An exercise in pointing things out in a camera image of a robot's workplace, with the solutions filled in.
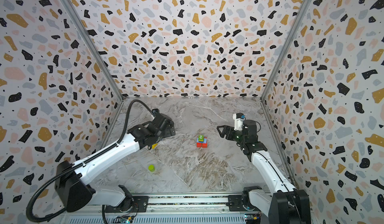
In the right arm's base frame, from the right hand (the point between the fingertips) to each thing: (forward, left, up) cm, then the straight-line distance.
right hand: (220, 126), depth 81 cm
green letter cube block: (-2, +11, -10) cm, 14 cm away
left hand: (-2, +29, +1) cm, 29 cm away
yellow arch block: (-18, +29, +11) cm, 36 cm away
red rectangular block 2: (-3, +8, -17) cm, 19 cm away
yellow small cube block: (-2, +11, -12) cm, 16 cm away
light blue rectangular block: (-1, +8, -14) cm, 16 cm away
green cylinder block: (-17, +38, -17) cm, 45 cm away
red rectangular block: (-3, +12, -17) cm, 21 cm away
